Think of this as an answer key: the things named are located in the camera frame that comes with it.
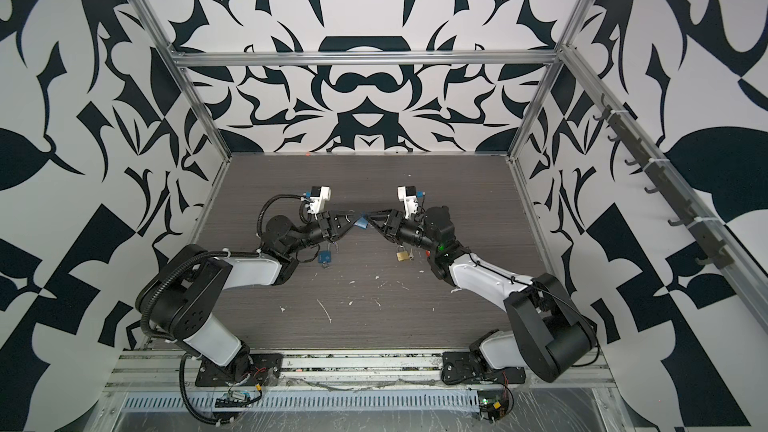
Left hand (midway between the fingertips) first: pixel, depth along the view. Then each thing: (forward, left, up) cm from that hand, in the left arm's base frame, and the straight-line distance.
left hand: (361, 212), depth 74 cm
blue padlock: (-1, 0, -3) cm, 3 cm away
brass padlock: (+1, -11, -25) cm, 27 cm away
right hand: (-1, -1, -2) cm, 3 cm away
